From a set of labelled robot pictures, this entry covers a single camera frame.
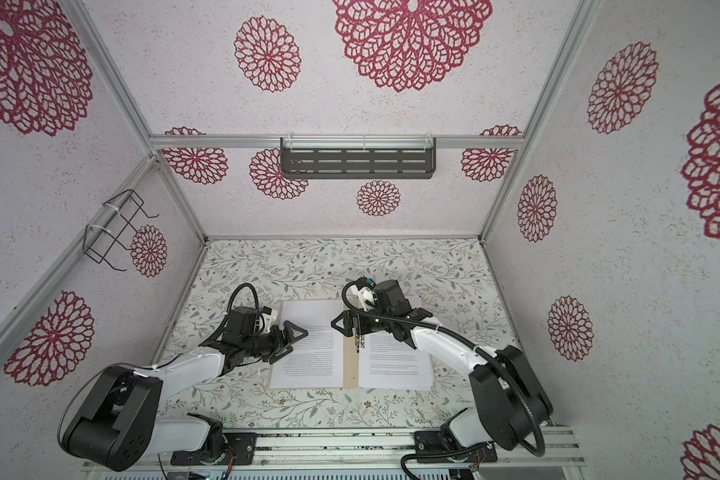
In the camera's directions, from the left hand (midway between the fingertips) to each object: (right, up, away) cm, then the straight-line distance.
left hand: (300, 344), depth 87 cm
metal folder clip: (+17, 0, +5) cm, 18 cm away
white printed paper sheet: (+4, -6, +3) cm, 8 cm away
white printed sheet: (+26, -6, +1) cm, 26 cm away
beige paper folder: (+14, -6, +1) cm, 16 cm away
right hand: (+13, +9, -4) cm, 16 cm away
